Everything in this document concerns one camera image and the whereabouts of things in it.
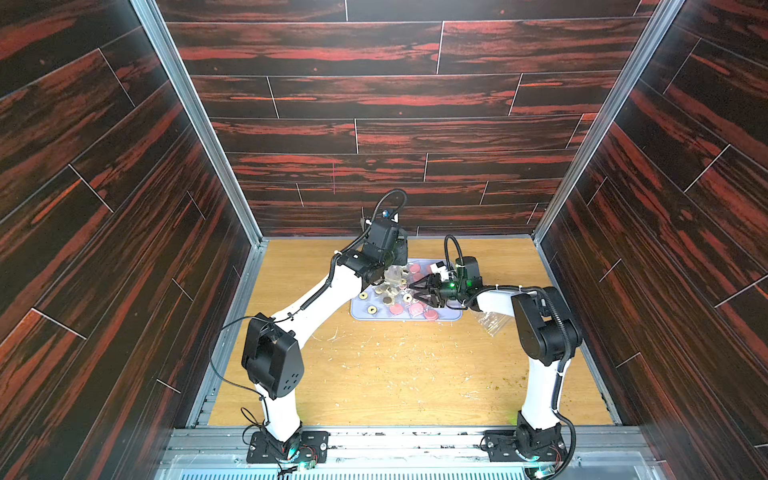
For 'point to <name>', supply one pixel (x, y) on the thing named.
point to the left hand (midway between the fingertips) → (403, 244)
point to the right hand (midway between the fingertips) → (414, 288)
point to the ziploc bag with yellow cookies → (395, 280)
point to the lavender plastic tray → (391, 299)
